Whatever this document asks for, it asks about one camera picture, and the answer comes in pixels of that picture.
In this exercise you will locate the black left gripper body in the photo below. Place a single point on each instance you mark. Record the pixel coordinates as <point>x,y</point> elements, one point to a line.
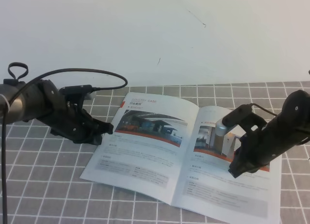
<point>64,118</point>

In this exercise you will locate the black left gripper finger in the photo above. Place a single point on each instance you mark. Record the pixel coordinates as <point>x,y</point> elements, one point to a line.
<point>103,127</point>
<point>94,139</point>

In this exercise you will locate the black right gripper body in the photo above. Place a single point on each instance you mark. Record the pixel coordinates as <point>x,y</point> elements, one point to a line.
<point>279,135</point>

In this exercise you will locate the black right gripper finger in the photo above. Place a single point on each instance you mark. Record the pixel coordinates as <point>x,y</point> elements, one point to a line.
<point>238,167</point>

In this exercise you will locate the white logistics brochure book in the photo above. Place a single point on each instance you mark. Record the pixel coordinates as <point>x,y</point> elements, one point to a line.
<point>168,148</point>

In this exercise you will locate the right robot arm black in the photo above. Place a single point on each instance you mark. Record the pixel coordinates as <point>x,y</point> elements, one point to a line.
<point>297,102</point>

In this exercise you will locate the left robot arm silver black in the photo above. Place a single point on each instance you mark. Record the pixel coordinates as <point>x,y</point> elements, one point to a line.
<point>28,105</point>

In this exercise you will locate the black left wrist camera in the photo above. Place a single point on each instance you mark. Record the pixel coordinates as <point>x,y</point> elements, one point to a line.
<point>77,94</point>

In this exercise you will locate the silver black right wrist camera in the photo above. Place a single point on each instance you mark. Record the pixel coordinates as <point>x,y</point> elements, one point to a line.
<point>243,116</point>

